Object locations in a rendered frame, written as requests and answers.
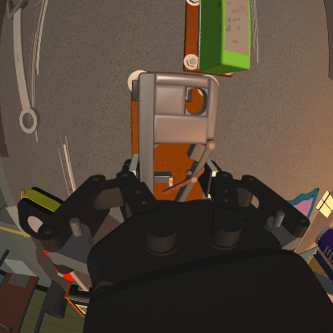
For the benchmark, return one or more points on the orange base plate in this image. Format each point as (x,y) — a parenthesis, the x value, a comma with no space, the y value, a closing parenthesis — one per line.
(171,158)

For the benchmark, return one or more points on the cream box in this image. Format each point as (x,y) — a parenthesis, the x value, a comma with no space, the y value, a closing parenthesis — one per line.
(325,203)

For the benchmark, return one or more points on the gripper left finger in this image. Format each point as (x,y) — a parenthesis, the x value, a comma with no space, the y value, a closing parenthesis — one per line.
(71,205)

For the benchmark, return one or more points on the red round part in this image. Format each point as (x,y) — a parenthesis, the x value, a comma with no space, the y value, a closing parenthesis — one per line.
(67,276)

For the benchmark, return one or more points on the dark cylinder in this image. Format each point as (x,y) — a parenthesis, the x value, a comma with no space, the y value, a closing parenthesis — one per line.
(55,300)

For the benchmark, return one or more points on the grey snap hook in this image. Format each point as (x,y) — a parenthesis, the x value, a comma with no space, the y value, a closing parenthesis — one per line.
(146,128)

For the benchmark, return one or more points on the green box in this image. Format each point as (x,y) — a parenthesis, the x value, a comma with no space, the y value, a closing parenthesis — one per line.
(214,40)

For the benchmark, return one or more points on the grey gate bar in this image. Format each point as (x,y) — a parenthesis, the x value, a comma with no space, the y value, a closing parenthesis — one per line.
(199,169)

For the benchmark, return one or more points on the white hex bolt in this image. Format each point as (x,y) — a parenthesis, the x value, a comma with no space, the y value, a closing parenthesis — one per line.
(193,1)
(191,61)

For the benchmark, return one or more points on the black yellow-topped block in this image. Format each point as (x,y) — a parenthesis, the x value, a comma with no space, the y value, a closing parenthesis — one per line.
(40,199)

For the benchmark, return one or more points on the red blocker lever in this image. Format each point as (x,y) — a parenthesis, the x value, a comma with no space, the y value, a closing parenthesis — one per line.
(179,186)

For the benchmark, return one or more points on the grey rest block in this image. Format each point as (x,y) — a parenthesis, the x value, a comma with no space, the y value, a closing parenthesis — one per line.
(179,128)

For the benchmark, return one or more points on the pink and teal cloth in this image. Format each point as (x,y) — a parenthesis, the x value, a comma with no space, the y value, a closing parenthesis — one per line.
(305,205)

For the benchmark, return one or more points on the orange and black sign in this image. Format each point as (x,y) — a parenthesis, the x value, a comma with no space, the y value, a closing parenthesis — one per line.
(77,304)

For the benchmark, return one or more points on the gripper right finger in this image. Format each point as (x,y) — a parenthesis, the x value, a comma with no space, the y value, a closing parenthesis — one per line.
(268,199)

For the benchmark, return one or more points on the purple can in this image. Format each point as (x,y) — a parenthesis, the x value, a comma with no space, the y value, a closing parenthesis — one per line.
(326,244)

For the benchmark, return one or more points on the brown box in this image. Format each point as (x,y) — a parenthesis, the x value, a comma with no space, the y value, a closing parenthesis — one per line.
(16,300)

